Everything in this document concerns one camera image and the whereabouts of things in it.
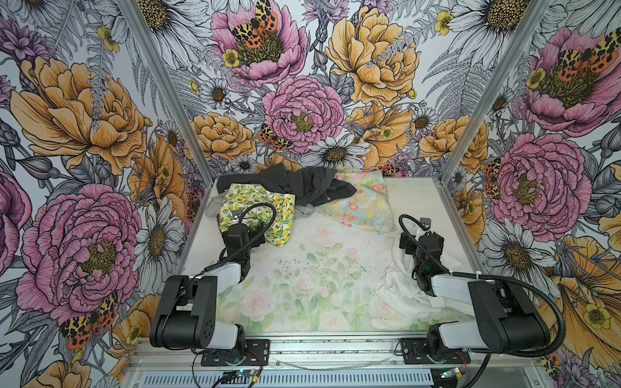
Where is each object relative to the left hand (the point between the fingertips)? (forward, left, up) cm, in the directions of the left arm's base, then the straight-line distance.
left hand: (246, 233), depth 93 cm
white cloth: (-24, -54, -6) cm, 59 cm away
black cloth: (+27, -24, -2) cm, 36 cm away
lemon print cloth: (+8, -5, +5) cm, 10 cm away
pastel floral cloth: (+17, -50, -7) cm, 53 cm away
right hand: (-3, -65, +1) cm, 65 cm away
